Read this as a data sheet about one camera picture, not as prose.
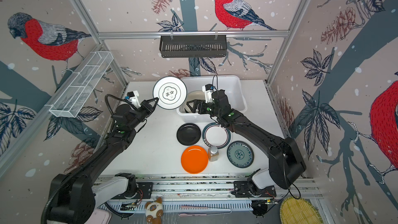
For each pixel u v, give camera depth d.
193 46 1.07
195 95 1.03
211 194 0.73
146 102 0.73
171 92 0.80
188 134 0.92
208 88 0.71
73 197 0.39
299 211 0.67
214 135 0.93
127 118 0.61
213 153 0.76
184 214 0.65
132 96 0.71
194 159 0.83
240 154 0.85
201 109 0.70
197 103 0.70
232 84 1.03
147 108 0.69
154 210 0.66
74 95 0.74
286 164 0.42
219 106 0.61
